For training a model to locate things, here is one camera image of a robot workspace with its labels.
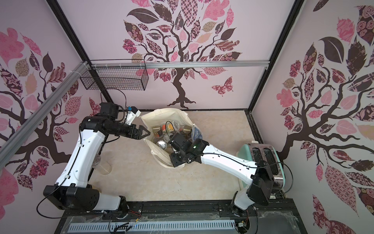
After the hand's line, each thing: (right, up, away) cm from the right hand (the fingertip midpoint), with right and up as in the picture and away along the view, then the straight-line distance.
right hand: (173, 158), depth 74 cm
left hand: (-16, +12, -2) cm, 20 cm away
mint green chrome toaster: (+46, +2, +5) cm, 46 cm away
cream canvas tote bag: (-10, +18, +18) cm, 27 cm away
